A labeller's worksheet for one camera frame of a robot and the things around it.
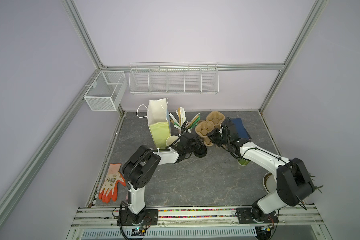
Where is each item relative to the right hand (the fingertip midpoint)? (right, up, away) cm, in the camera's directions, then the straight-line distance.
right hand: (205, 134), depth 87 cm
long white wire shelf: (-20, +37, +11) cm, 43 cm away
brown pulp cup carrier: (+6, +7, +5) cm, 11 cm away
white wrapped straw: (-14, +11, +9) cm, 20 cm away
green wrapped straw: (-6, +7, +7) cm, 12 cm away
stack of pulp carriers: (+2, -6, +7) cm, 9 cm away
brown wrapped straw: (-18, +6, 0) cm, 19 cm away
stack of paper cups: (-21, -3, +1) cm, 21 cm away
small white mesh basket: (-67, +29, +16) cm, 75 cm away
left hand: (-1, -6, +5) cm, 8 cm away
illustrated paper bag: (-31, +9, +15) cm, 36 cm away
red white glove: (-53, -31, -6) cm, 62 cm away
